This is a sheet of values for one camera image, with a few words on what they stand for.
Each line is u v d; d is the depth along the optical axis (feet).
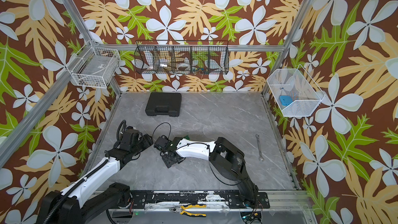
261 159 2.88
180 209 2.32
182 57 3.20
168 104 3.58
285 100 2.64
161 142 2.23
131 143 2.16
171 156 2.04
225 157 1.64
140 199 2.43
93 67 2.79
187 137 3.07
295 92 2.74
